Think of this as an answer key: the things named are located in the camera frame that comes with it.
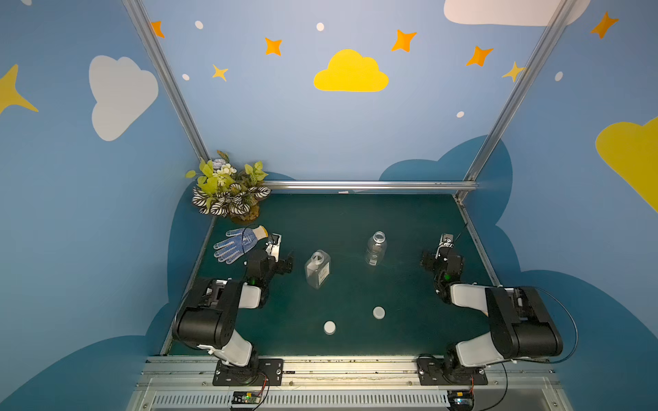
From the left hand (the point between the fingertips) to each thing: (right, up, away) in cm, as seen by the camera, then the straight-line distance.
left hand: (279, 246), depth 95 cm
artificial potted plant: (-19, +20, -5) cm, 28 cm away
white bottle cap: (+19, -25, -12) cm, 34 cm away
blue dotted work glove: (-18, +1, +9) cm, 20 cm away
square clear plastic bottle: (+15, -7, -5) cm, 17 cm away
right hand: (+63, -2, 0) cm, 63 cm away
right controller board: (+57, -43, -22) cm, 75 cm away
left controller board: (-5, -41, -23) cm, 47 cm away
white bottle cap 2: (+36, -22, -8) cm, 43 cm away
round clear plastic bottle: (+37, -1, -1) cm, 37 cm away
